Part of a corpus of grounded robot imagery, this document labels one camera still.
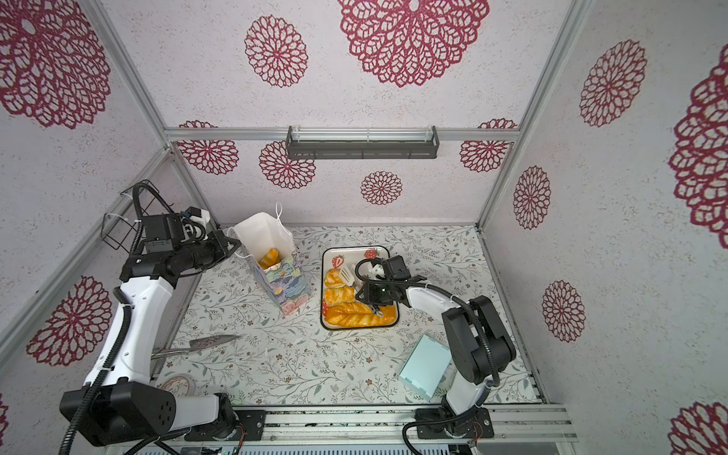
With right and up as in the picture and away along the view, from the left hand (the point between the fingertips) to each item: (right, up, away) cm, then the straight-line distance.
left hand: (240, 247), depth 76 cm
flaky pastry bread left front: (+24, -16, +19) cm, 35 cm away
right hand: (+32, -14, +15) cm, 38 cm away
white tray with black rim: (+23, -4, +34) cm, 41 cm away
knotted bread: (+23, -11, +22) cm, 34 cm away
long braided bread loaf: (+31, -21, +14) cm, 40 cm away
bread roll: (0, -3, +24) cm, 24 cm away
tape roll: (-16, -38, +4) cm, 41 cm away
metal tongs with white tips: (+28, -9, +18) cm, 35 cm away
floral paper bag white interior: (0, 0, +23) cm, 23 cm away
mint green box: (+51, -34, +6) cm, 62 cm away
